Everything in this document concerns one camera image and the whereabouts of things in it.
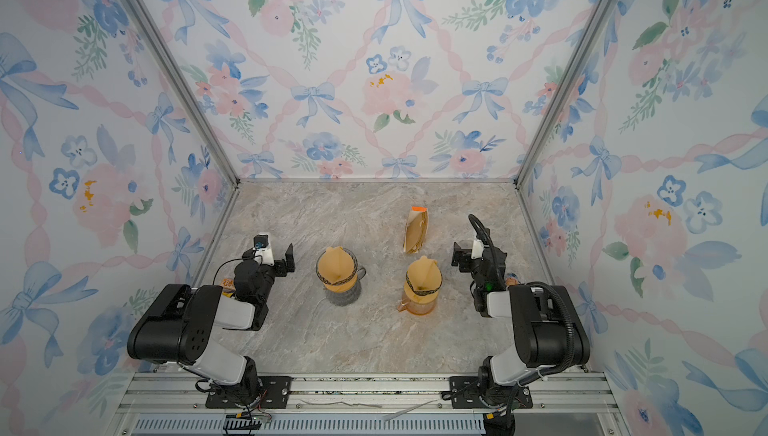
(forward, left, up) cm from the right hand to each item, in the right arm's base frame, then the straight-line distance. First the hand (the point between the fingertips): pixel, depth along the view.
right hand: (471, 242), depth 94 cm
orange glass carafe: (-19, +17, -6) cm, 27 cm away
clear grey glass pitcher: (-18, +38, -4) cm, 42 cm away
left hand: (-3, +60, +3) cm, 60 cm away
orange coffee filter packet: (+6, +17, -1) cm, 18 cm away
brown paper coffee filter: (-15, +16, +4) cm, 23 cm away
